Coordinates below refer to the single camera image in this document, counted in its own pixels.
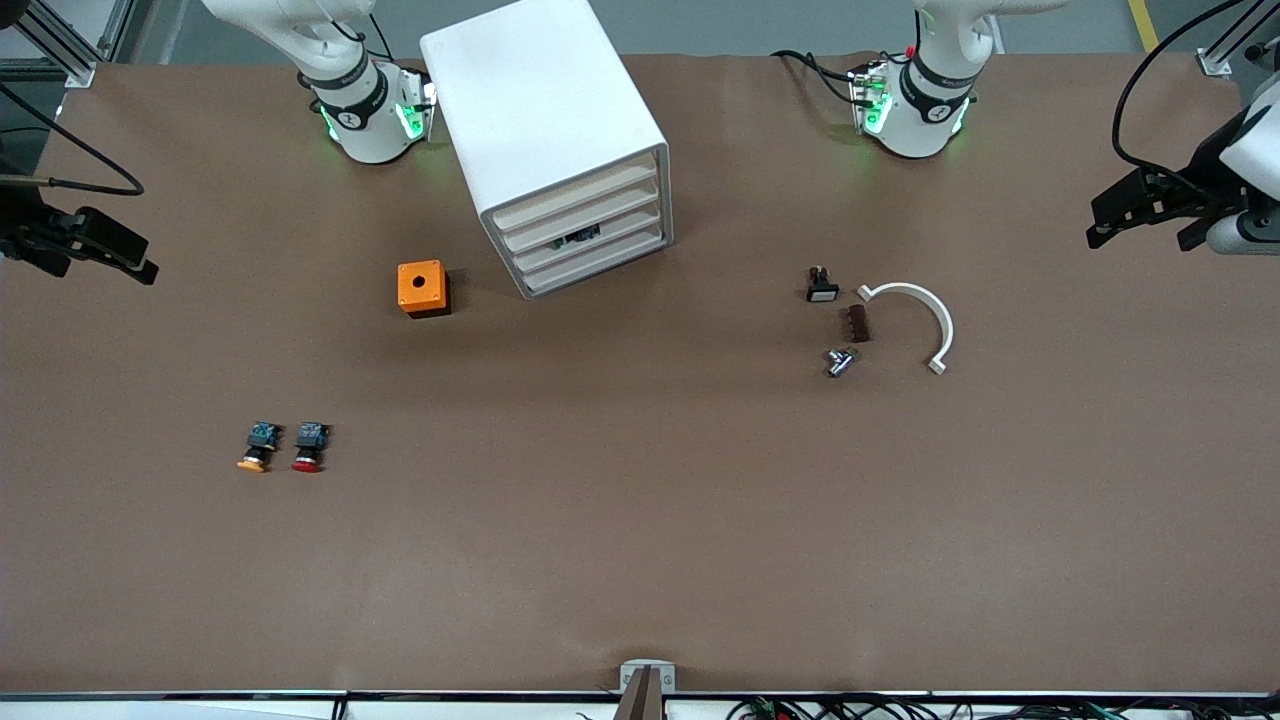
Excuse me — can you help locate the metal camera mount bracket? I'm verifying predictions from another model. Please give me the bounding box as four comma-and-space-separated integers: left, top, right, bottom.
615, 660, 677, 720

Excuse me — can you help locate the white curved bracket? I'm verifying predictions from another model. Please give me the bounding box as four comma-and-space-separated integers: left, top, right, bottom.
857, 282, 956, 377

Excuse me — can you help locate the black base cable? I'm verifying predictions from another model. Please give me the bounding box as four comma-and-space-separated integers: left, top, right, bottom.
770, 48, 866, 106

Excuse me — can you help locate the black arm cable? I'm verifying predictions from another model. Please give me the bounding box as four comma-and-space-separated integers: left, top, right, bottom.
0, 85, 146, 198
1112, 0, 1246, 176

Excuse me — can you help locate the red push button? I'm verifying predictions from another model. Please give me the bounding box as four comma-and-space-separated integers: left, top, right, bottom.
291, 420, 332, 474

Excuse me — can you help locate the yellow push button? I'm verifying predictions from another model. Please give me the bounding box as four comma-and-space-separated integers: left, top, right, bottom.
237, 420, 283, 474

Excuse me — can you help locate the orange button box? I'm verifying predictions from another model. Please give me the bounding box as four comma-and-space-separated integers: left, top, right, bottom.
397, 260, 452, 320

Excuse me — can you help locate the white table edge rail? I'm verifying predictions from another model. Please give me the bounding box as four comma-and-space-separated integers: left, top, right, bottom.
0, 688, 1280, 720

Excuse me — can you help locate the white drawer cabinet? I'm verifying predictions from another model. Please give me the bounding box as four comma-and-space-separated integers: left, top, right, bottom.
420, 0, 674, 301

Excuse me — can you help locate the cable bundle below table edge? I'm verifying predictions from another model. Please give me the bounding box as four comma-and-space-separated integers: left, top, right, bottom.
725, 695, 1280, 720

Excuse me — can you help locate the aluminium frame post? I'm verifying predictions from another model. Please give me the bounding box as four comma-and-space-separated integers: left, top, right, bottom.
1197, 0, 1280, 79
0, 0, 136, 89

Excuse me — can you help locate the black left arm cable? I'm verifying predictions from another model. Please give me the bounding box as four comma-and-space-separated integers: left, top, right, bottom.
1112, 0, 1246, 176

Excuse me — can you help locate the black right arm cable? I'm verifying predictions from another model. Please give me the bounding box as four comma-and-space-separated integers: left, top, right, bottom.
0, 85, 146, 198

